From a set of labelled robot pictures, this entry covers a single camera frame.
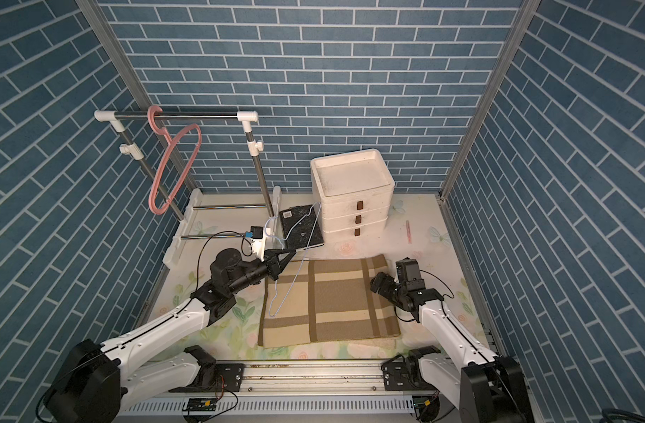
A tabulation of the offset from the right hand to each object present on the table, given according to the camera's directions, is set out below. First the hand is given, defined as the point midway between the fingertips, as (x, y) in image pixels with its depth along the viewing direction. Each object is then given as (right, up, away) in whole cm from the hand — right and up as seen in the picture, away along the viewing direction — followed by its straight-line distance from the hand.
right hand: (381, 287), depth 87 cm
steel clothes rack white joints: (-79, +32, +28) cm, 89 cm away
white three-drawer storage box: (-9, +33, +2) cm, 34 cm away
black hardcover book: (-30, +19, +19) cm, 40 cm away
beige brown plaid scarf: (-18, -4, -1) cm, 18 cm away
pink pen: (+15, +15, +19) cm, 29 cm away
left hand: (-25, +13, -13) cm, 31 cm away
